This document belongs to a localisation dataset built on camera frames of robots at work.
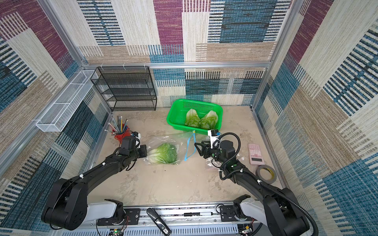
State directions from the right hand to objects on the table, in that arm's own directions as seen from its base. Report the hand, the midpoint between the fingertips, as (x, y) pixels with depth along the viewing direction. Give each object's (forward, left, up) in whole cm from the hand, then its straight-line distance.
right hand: (200, 144), depth 82 cm
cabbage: (+23, +5, -6) cm, 25 cm away
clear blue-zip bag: (+9, +10, -12) cm, 18 cm away
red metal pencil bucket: (+10, +50, -6) cm, 51 cm away
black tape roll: (-12, -42, -14) cm, 46 cm away
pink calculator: (+1, -35, -15) cm, 38 cm away
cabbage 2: (-3, +20, -5) cm, 21 cm away
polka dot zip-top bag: (-6, -6, -15) cm, 17 cm away
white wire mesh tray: (+8, +69, +19) cm, 72 cm away
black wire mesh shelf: (+46, +52, +4) cm, 69 cm away
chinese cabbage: (+21, -7, -5) cm, 23 cm away
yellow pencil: (+18, +50, -3) cm, 53 cm away
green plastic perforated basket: (+34, +16, -11) cm, 39 cm away
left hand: (+3, +32, -8) cm, 33 cm away
